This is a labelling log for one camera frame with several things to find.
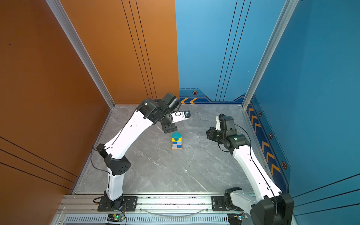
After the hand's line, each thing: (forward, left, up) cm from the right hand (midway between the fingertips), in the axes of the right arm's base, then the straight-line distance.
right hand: (206, 132), depth 79 cm
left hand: (+3, +18, +8) cm, 20 cm away
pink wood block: (+1, +17, -15) cm, 22 cm away
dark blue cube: (+1, +19, -12) cm, 23 cm away
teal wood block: (+1, +17, -4) cm, 18 cm away
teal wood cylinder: (+1, +18, -9) cm, 20 cm away
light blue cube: (+1, +16, -12) cm, 20 cm away
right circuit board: (-38, -16, -21) cm, 46 cm away
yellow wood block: (+1, +16, -10) cm, 18 cm away
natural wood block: (0, +18, -19) cm, 26 cm away
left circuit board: (-38, +48, -21) cm, 65 cm away
